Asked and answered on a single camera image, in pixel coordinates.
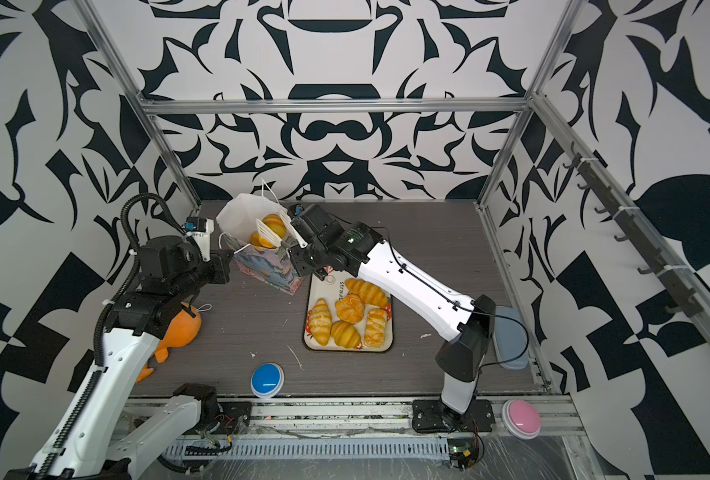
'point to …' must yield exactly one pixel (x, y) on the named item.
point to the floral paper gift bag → (272, 267)
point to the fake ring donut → (259, 243)
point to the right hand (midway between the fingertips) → (296, 255)
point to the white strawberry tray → (329, 288)
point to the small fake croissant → (276, 224)
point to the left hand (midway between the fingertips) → (229, 247)
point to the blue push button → (267, 379)
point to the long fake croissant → (370, 294)
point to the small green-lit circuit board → (462, 452)
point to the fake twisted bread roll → (375, 327)
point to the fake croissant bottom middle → (345, 335)
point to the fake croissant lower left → (321, 322)
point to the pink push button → (521, 418)
